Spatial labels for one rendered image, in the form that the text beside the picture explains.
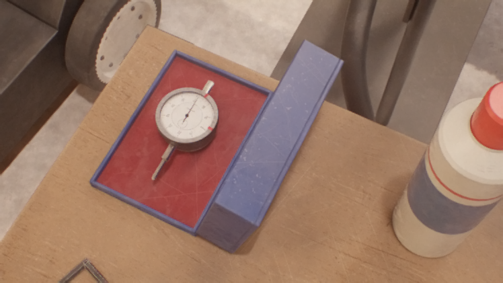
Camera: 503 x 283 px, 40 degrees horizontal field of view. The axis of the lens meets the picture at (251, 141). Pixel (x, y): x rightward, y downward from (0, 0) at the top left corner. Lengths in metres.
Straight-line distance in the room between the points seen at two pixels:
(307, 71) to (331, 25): 0.74
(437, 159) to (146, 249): 0.27
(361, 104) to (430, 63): 0.48
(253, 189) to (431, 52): 0.82
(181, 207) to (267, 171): 0.13
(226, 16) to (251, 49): 0.09
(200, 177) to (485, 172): 0.28
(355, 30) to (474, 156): 0.35
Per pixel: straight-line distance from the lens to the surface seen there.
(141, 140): 0.67
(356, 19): 0.80
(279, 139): 0.54
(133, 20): 1.20
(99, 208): 0.65
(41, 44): 1.13
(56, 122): 1.25
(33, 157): 1.23
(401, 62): 1.03
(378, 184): 0.66
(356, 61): 0.80
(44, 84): 1.17
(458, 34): 1.34
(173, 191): 0.64
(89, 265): 0.63
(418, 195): 0.55
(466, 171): 0.48
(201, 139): 0.63
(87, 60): 1.12
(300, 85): 0.56
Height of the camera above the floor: 1.07
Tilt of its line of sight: 64 degrees down
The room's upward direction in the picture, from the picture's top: straight up
